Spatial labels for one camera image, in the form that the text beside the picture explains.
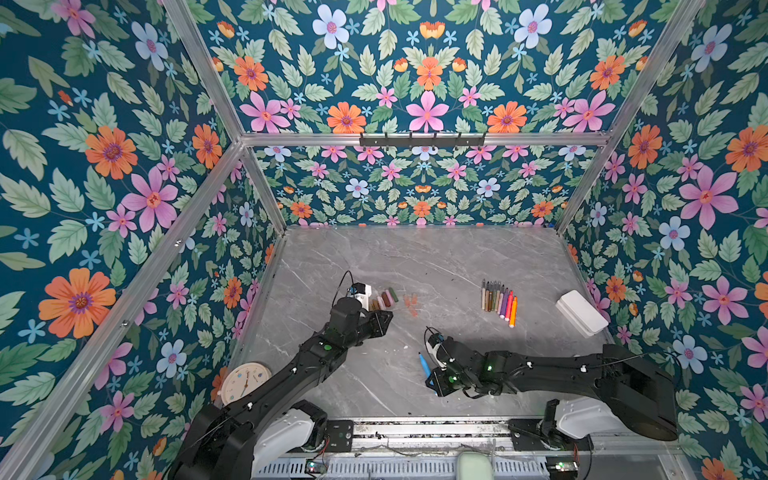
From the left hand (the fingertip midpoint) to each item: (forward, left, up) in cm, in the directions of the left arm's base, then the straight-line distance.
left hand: (397, 310), depth 79 cm
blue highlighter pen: (-11, -7, -11) cm, 18 cm away
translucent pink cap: (+12, -4, -15) cm, 20 cm away
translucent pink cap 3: (+7, -5, -15) cm, 17 cm away
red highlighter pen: (+7, -37, -14) cm, 40 cm away
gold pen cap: (+11, +8, -15) cm, 20 cm away
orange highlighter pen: (+5, -38, -15) cm, 41 cm away
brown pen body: (+11, -31, -15) cm, 36 cm away
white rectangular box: (+3, -57, -12) cm, 58 cm away
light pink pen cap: (+11, +5, -15) cm, 20 cm away
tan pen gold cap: (+11, -34, -14) cm, 38 cm away
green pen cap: (+14, +1, -15) cm, 21 cm away
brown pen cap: (+12, +4, -15) cm, 20 cm away
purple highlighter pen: (+9, -36, -15) cm, 40 cm away
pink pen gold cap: (+10, -35, -15) cm, 39 cm away
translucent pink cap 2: (+12, -6, -15) cm, 20 cm away
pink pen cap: (+13, +2, -14) cm, 20 cm away
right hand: (-16, -7, -13) cm, 21 cm away
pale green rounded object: (-35, -16, -12) cm, 40 cm away
